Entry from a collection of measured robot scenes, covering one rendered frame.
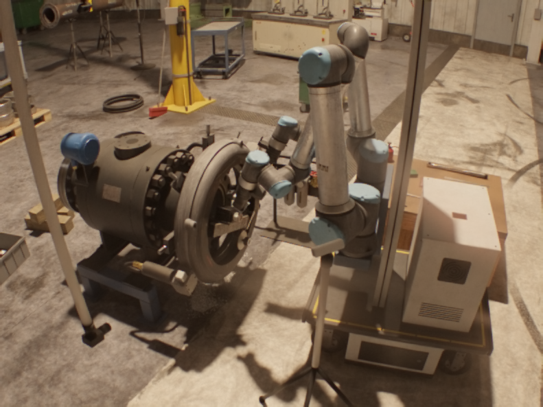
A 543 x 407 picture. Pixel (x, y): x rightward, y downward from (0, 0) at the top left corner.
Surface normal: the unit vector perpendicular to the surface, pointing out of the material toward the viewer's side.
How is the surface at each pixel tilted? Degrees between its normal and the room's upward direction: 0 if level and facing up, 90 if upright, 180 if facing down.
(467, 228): 0
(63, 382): 0
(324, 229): 95
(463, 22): 90
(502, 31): 90
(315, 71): 83
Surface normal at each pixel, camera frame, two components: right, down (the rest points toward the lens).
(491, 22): -0.49, 0.45
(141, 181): -0.26, -0.32
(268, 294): 0.00, -0.86
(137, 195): -0.33, -0.07
